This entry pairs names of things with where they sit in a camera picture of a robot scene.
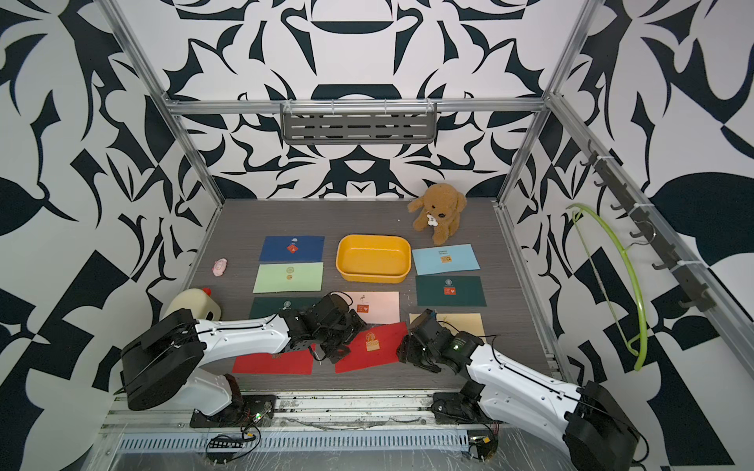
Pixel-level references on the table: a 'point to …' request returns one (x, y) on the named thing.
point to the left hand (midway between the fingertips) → (365, 335)
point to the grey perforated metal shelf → (358, 122)
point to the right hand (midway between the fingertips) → (402, 352)
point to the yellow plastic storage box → (373, 258)
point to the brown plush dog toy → (440, 208)
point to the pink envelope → (376, 306)
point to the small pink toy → (219, 267)
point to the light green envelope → (289, 277)
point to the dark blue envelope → (293, 249)
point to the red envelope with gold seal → (376, 345)
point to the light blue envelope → (445, 259)
